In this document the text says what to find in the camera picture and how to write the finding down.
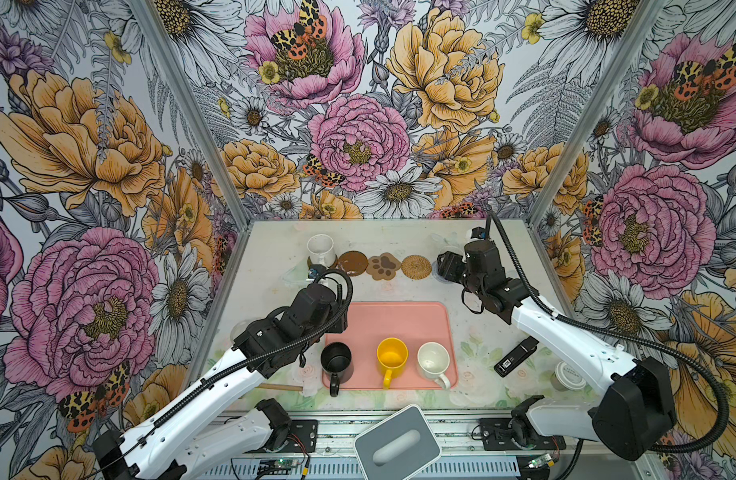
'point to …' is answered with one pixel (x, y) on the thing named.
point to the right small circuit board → (540, 461)
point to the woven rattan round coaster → (416, 267)
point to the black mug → (335, 360)
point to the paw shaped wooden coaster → (383, 266)
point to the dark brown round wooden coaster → (353, 262)
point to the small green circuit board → (276, 464)
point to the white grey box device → (399, 446)
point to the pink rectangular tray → (415, 323)
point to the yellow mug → (392, 355)
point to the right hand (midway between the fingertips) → (446, 268)
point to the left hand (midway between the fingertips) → (334, 313)
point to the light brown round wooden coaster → (334, 265)
